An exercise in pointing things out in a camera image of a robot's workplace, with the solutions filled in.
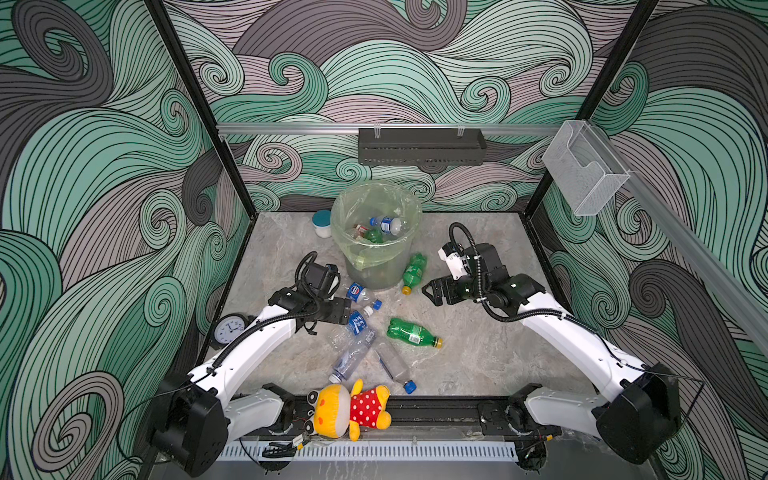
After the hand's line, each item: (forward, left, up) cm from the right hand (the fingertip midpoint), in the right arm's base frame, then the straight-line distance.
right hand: (437, 285), depth 79 cm
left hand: (-3, +28, -6) cm, 29 cm away
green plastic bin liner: (+26, +23, +5) cm, 35 cm away
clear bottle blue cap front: (-17, +11, -16) cm, 26 cm away
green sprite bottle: (+12, +5, -14) cm, 19 cm away
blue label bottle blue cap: (+21, +14, +1) cm, 25 cm away
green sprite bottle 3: (+20, +17, -3) cm, 27 cm away
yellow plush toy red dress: (-29, +26, -9) cm, 40 cm away
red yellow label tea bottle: (+22, +23, -2) cm, 31 cm away
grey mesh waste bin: (+8, +14, -10) cm, 19 cm away
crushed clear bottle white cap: (-16, +26, -15) cm, 34 cm away
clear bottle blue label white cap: (-9, +23, -13) cm, 28 cm away
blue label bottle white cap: (+20, +8, +1) cm, 21 cm away
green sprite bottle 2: (-9, +6, -12) cm, 16 cm away
